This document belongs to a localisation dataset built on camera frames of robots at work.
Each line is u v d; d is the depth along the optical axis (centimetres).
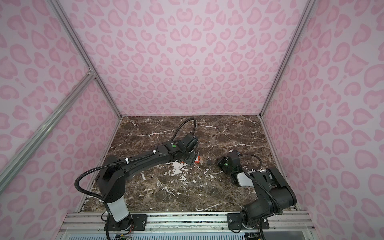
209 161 95
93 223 75
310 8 69
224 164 81
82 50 83
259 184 50
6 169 50
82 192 45
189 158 77
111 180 45
